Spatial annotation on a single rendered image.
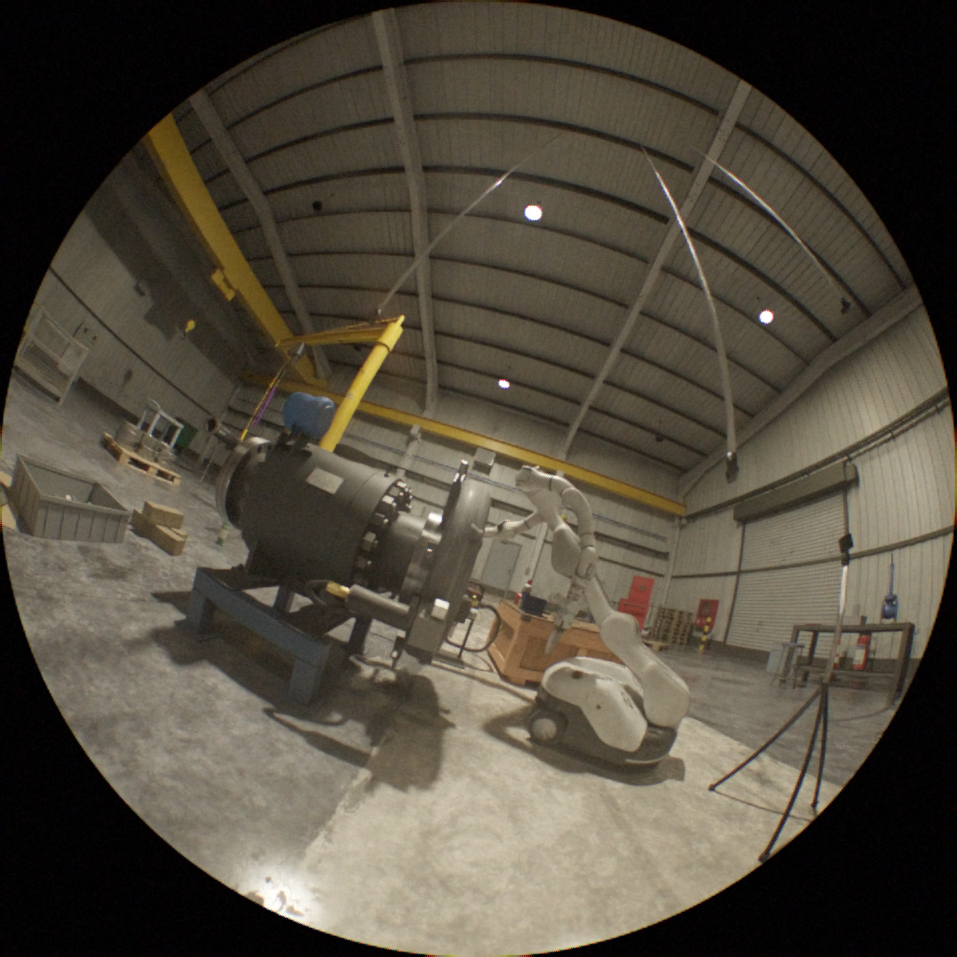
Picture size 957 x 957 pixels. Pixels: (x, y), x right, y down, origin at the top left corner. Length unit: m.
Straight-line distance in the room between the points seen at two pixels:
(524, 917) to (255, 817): 0.51
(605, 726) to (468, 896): 0.80
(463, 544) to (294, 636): 0.61
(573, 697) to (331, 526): 1.07
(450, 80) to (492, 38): 1.37
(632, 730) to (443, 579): 0.88
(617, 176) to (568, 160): 1.10
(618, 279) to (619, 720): 8.93
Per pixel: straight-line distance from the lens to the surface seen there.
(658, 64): 7.58
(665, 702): 1.39
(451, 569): 0.91
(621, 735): 1.28
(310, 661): 1.04
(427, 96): 8.55
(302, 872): 0.71
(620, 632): 1.38
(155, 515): 2.12
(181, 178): 11.93
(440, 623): 0.85
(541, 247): 9.01
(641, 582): 4.98
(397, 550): 1.14
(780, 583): 10.02
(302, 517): 1.12
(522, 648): 2.06
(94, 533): 1.76
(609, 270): 9.00
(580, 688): 1.26
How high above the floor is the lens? 0.63
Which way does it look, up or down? 16 degrees up
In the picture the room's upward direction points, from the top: 20 degrees clockwise
